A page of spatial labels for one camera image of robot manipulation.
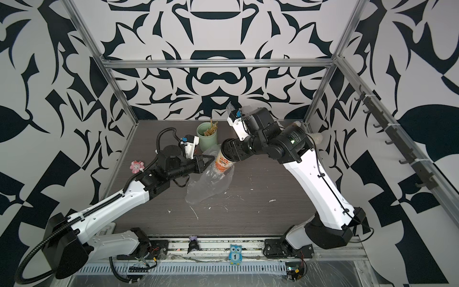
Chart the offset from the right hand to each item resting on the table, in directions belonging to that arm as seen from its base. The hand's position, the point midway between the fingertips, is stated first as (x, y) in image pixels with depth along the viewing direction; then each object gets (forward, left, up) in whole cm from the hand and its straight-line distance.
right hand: (231, 143), depth 62 cm
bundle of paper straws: (+22, +9, -16) cm, 29 cm away
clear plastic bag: (-7, +9, -17) cm, 20 cm away
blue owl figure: (-29, -1, -35) cm, 45 cm away
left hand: (+3, +7, -11) cm, 13 cm away
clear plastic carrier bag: (+34, +1, -13) cm, 36 cm away
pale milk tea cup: (-4, +2, -5) cm, 7 cm away
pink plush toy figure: (+11, +50, -33) cm, 61 cm away
